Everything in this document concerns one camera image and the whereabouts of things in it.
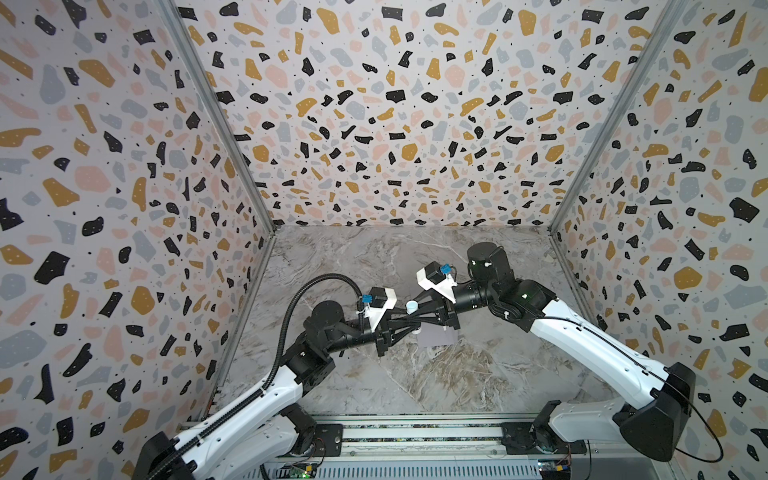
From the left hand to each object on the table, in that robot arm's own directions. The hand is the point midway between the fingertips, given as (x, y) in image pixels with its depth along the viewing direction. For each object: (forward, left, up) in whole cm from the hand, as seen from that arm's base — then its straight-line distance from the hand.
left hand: (416, 317), depth 63 cm
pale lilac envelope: (+9, -7, -30) cm, 32 cm away
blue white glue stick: (+1, +1, +3) cm, 3 cm away
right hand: (+1, +2, +2) cm, 3 cm away
